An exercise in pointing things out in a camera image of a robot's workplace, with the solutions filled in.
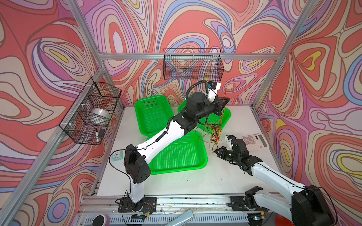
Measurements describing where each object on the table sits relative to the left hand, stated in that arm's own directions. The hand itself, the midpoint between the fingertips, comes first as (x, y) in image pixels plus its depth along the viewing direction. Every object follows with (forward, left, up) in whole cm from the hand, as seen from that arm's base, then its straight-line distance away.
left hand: (231, 98), depth 63 cm
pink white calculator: (+1, -28, -41) cm, 50 cm away
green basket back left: (+30, +46, -43) cm, 70 cm away
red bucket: (-43, -28, -45) cm, 68 cm away
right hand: (-10, +2, -37) cm, 38 cm away
